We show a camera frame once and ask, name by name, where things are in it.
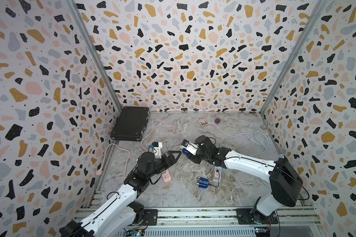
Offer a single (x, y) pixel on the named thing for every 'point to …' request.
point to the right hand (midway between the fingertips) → (190, 150)
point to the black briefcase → (130, 123)
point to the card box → (202, 121)
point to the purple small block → (217, 120)
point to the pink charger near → (216, 174)
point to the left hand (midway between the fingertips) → (180, 155)
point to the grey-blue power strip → (219, 173)
